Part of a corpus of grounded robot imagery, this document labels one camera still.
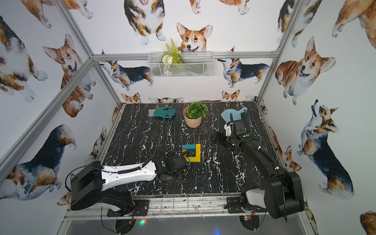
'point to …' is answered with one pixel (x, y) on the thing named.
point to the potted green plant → (194, 113)
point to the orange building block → (183, 151)
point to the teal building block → (188, 146)
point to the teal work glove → (164, 111)
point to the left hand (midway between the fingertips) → (182, 177)
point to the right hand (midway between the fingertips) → (215, 140)
